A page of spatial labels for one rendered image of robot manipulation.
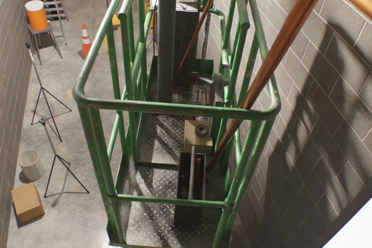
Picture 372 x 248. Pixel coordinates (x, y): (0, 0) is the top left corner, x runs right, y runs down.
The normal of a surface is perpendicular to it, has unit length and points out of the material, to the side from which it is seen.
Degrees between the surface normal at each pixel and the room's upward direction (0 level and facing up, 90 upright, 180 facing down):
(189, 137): 0
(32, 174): 90
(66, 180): 0
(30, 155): 90
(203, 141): 0
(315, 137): 90
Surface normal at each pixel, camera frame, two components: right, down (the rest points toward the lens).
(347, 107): -0.97, 0.13
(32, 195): 0.06, -0.69
